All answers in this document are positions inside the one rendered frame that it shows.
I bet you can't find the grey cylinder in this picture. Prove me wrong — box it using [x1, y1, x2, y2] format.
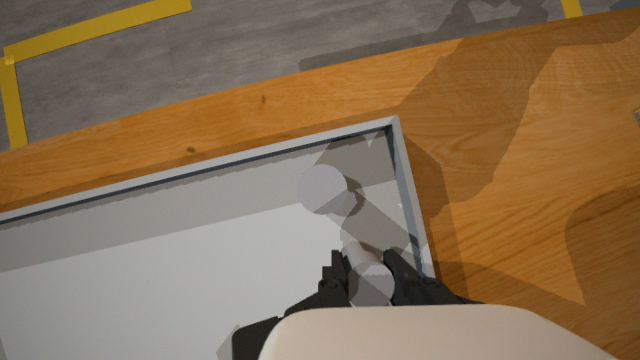
[297, 164, 347, 215]
[341, 242, 395, 307]

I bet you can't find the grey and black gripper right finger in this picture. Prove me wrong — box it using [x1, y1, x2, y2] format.
[383, 250, 485, 306]

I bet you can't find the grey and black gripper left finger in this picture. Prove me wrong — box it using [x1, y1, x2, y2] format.
[232, 250, 352, 360]

